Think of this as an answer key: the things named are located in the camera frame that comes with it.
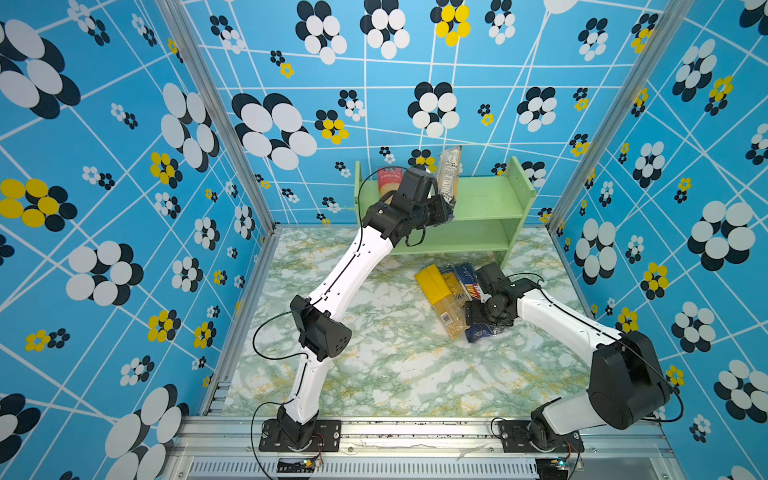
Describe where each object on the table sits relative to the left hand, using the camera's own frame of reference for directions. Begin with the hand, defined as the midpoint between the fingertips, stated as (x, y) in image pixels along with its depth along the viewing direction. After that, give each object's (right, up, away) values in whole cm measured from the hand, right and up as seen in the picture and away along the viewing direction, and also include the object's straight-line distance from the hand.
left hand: (450, 204), depth 75 cm
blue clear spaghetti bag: (+8, -21, +27) cm, 34 cm away
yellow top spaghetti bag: (0, -25, +21) cm, 32 cm away
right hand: (+12, -32, +13) cm, 36 cm away
